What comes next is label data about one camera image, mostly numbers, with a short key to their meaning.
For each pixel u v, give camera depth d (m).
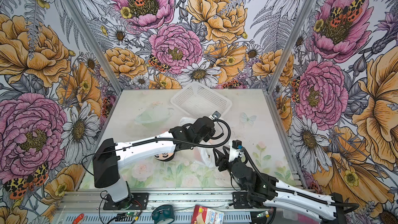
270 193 0.53
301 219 0.69
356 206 0.52
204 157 0.74
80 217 0.70
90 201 0.76
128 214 0.71
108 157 0.49
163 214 0.64
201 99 1.15
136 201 0.73
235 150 0.62
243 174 0.52
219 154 0.65
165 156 0.81
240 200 0.74
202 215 0.68
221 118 0.66
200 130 0.57
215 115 0.65
